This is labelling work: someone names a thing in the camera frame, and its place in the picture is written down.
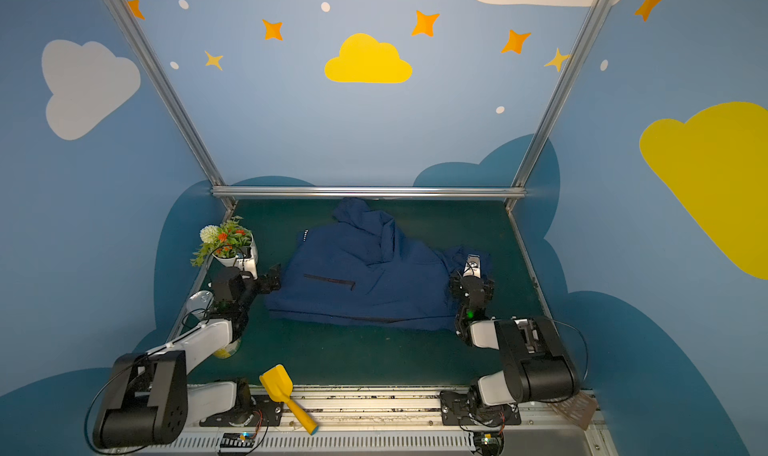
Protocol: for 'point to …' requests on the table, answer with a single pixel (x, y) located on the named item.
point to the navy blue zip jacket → (354, 269)
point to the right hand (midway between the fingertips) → (477, 270)
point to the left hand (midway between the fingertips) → (262, 265)
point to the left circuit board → (238, 440)
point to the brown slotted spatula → (579, 408)
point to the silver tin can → (199, 303)
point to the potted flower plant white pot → (228, 242)
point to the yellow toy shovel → (279, 386)
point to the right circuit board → (489, 443)
